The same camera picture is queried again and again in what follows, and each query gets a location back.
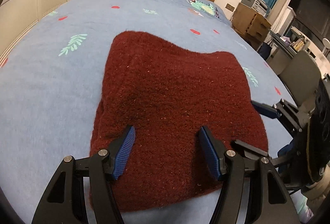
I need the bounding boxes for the dark red knit sweater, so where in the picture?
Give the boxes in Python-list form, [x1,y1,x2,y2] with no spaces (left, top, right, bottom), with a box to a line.
[90,32,268,212]

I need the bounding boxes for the grey desk chair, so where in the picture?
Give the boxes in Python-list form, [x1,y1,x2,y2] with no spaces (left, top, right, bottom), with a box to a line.
[279,50,321,106]

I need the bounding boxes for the dark bag on floor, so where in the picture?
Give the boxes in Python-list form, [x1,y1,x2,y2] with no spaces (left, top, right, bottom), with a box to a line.
[257,42,272,60]

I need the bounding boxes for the wooden nightstand drawers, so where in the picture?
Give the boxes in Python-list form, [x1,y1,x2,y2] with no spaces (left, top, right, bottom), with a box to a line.
[231,2,271,42]

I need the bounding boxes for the white desk lamp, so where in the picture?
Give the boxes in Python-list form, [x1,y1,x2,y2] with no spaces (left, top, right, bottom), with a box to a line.
[322,38,330,57]

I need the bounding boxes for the white storage box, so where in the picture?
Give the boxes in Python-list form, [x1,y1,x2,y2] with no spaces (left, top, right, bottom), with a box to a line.
[241,0,268,18]

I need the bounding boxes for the blue patterned bed cover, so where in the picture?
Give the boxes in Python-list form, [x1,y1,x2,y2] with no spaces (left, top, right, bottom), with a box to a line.
[1,0,292,223]

